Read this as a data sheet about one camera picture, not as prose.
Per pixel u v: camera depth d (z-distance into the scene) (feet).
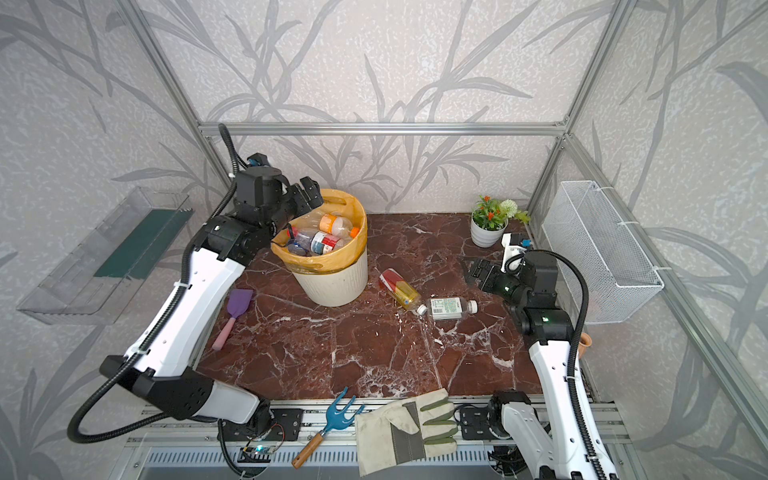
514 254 2.09
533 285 1.71
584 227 2.27
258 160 1.89
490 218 3.31
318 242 2.54
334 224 2.66
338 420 2.46
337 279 2.72
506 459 2.43
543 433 1.77
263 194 1.61
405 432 2.37
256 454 2.36
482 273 2.09
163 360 1.29
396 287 3.06
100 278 2.13
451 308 2.99
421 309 2.99
